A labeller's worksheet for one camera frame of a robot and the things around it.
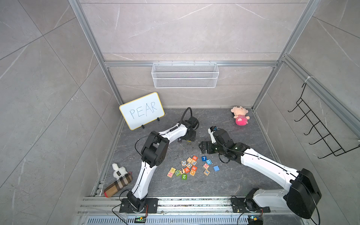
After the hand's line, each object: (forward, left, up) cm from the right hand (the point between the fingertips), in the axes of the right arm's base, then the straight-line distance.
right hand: (206, 144), depth 82 cm
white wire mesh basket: (+48, +1, +17) cm, 51 cm away
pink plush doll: (+30, -31, -8) cm, 44 cm away
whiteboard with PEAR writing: (+30, +44, 0) cm, 53 cm away
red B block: (-3, +6, -12) cm, 14 cm away
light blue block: (-6, -2, -12) cm, 14 cm away
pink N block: (-13, +22, -12) cm, 29 cm away
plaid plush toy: (-16, +49, -10) cm, 53 cm away
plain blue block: (-10, -7, -13) cm, 17 cm away
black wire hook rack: (-12, -53, +18) cm, 58 cm away
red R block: (-10, +7, -12) cm, 17 cm away
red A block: (-10, +12, -13) cm, 20 cm away
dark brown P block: (+11, +17, -11) cm, 23 cm away
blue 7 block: (-3, +1, -13) cm, 13 cm away
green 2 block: (-15, +14, -12) cm, 24 cm away
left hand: (+14, +7, -11) cm, 19 cm away
